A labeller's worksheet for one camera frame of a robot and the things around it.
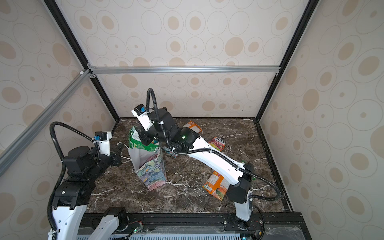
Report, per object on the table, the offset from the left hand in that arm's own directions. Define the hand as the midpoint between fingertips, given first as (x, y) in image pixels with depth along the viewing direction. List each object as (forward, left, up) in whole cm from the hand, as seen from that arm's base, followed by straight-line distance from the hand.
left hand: (126, 143), depth 64 cm
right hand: (+3, -5, +6) cm, 9 cm away
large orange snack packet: (-8, -42, -31) cm, 52 cm away
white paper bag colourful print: (-5, -9, -9) cm, 13 cm away
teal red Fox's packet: (+13, -15, -31) cm, 37 cm away
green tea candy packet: (+1, -4, +1) cm, 4 cm away
